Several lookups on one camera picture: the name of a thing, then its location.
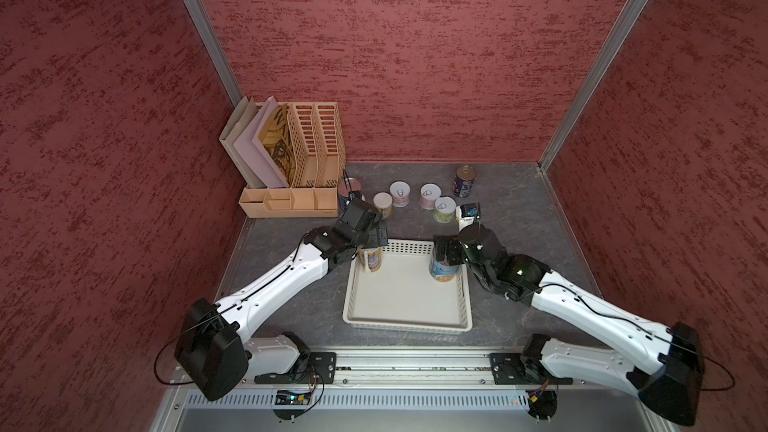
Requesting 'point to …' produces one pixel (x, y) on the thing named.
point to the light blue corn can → (442, 271)
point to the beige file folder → (231, 152)
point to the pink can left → (400, 191)
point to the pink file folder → (251, 153)
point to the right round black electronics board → (542, 404)
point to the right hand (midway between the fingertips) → (448, 241)
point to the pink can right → (429, 192)
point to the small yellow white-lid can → (383, 201)
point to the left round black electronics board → (286, 397)
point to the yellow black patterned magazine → (277, 143)
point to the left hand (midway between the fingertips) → (367, 235)
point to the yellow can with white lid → (371, 259)
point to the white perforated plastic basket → (402, 297)
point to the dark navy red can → (463, 183)
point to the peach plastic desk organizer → (318, 163)
